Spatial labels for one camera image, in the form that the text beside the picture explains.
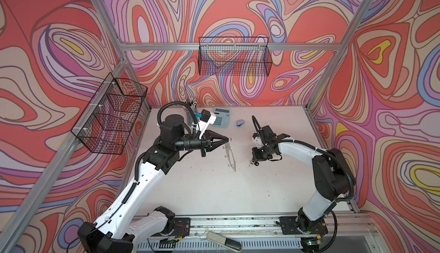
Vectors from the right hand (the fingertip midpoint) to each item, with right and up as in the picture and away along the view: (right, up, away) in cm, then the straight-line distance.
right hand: (255, 162), depth 91 cm
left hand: (-16, +14, -32) cm, 38 cm away
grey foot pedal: (-13, -27, -25) cm, 39 cm away
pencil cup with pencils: (-35, +33, +9) cm, 49 cm away
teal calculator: (-17, +26, +20) cm, 37 cm away
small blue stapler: (-7, +21, +18) cm, 28 cm away
